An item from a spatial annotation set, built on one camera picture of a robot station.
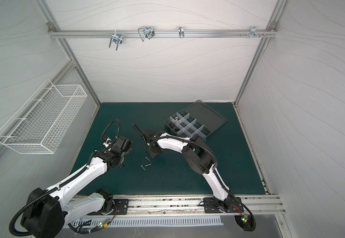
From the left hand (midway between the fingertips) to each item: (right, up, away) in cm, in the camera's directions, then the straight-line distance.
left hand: (123, 147), depth 85 cm
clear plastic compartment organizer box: (+46, +16, +19) cm, 52 cm away
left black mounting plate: (+3, -27, -11) cm, 30 cm away
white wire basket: (-33, +14, -17) cm, 39 cm away
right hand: (+18, -3, +9) cm, 20 cm away
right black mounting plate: (+55, -21, -21) cm, 62 cm away
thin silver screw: (+11, -12, +2) cm, 17 cm away
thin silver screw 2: (+12, -8, +6) cm, 15 cm away
